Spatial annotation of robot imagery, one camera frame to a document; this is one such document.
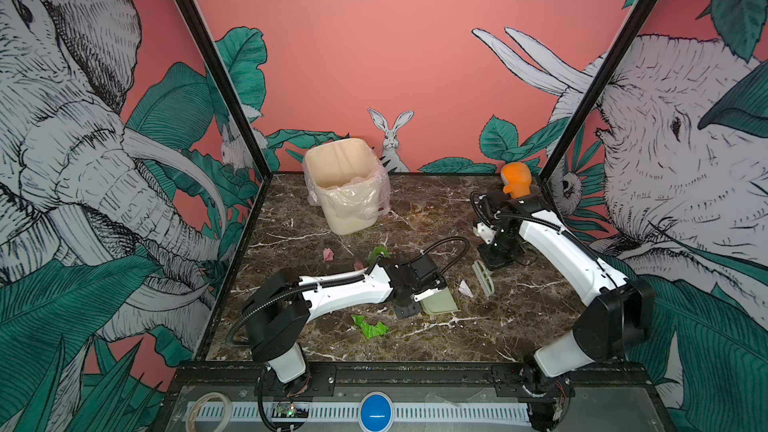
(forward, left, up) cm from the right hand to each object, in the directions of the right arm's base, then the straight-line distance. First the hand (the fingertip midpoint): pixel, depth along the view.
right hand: (488, 262), depth 79 cm
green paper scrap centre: (+10, +31, -12) cm, 35 cm away
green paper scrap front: (-14, +32, -14) cm, 38 cm away
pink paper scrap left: (+10, +48, -14) cm, 51 cm away
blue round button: (-32, +30, -13) cm, 46 cm away
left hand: (-7, +21, -8) cm, 24 cm away
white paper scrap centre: (-1, +4, -15) cm, 16 cm away
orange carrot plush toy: (+40, -21, -9) cm, 46 cm away
